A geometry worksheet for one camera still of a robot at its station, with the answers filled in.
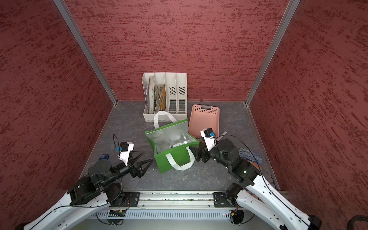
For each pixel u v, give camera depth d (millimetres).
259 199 471
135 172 569
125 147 567
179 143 921
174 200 756
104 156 870
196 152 586
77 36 813
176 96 1178
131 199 747
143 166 576
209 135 567
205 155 588
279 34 809
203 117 1086
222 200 740
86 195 475
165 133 947
